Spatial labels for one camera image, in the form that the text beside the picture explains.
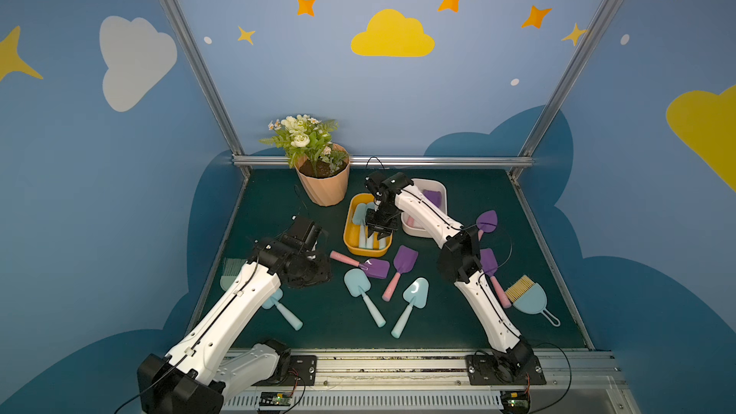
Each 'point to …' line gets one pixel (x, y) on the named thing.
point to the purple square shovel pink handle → (404, 261)
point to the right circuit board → (516, 402)
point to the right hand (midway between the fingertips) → (373, 232)
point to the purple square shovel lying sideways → (374, 267)
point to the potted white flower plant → (322, 165)
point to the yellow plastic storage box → (351, 230)
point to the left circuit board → (275, 400)
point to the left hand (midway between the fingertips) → (324, 271)
